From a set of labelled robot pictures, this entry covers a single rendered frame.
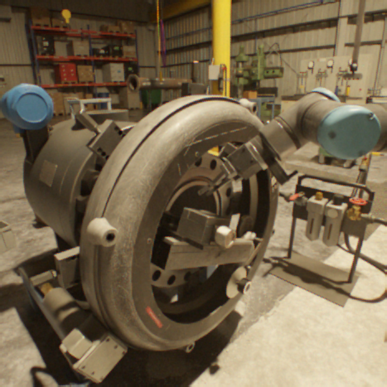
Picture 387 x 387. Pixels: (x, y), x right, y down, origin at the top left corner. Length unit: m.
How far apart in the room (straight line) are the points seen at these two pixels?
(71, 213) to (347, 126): 0.75
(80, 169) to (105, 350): 0.50
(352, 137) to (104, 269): 0.51
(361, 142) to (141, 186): 0.40
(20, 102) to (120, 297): 0.81
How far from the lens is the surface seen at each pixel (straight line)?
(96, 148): 0.59
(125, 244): 0.54
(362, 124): 0.52
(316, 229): 1.53
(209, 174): 0.85
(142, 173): 0.52
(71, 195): 0.87
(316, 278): 1.67
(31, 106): 1.16
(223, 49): 4.41
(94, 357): 0.69
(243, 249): 0.86
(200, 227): 0.59
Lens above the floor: 0.99
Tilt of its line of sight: 21 degrees down
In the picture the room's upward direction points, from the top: 1 degrees counter-clockwise
